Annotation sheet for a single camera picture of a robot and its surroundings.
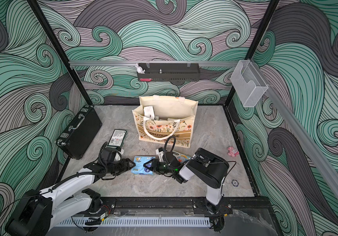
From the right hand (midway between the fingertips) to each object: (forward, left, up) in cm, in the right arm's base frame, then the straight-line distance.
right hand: (144, 169), depth 82 cm
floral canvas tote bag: (+31, -8, +9) cm, 33 cm away
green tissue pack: (+19, +18, +2) cm, 27 cm away
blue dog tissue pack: (+4, +3, +1) cm, 5 cm away
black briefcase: (+14, +36, +14) cm, 41 cm away
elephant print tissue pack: (+7, -22, +1) cm, 23 cm away
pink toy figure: (+11, -55, -2) cm, 56 cm away
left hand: (+3, +7, 0) cm, 7 cm away
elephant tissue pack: (+23, -4, +23) cm, 33 cm away
